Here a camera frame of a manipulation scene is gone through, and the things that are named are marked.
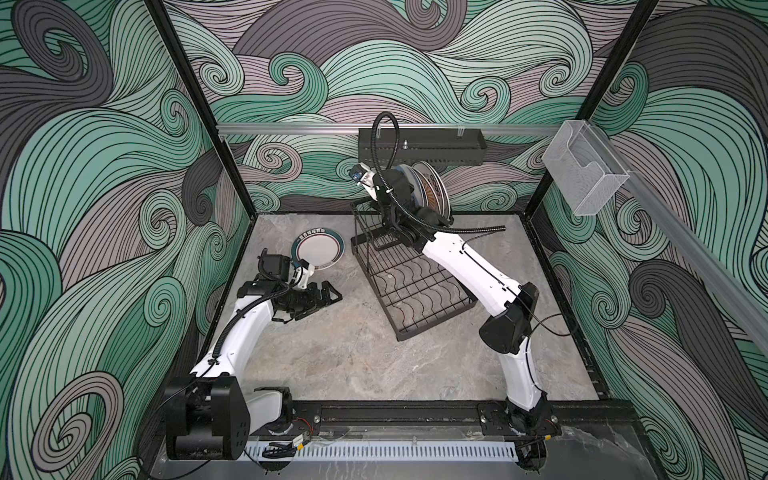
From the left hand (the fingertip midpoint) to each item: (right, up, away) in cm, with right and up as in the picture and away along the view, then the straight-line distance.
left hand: (329, 299), depth 80 cm
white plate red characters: (+28, +28, -4) cm, 40 cm away
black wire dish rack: (+25, -1, +15) cm, 29 cm away
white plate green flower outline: (+31, +30, -2) cm, 43 cm away
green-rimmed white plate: (-8, +13, +30) cm, 33 cm away
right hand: (+17, +33, -5) cm, 37 cm away
